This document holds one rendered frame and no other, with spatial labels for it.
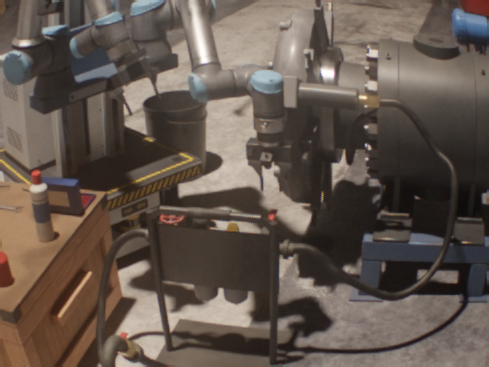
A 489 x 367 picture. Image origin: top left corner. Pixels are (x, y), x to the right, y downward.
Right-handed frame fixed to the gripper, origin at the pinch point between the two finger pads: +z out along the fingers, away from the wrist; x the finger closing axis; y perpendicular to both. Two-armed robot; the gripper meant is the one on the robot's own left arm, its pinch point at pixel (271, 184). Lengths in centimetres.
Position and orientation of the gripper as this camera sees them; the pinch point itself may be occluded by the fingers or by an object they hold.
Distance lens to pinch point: 235.4
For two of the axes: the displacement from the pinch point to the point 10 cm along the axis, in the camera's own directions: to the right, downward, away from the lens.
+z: 0.4, 9.0, 4.3
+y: -2.6, 4.2, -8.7
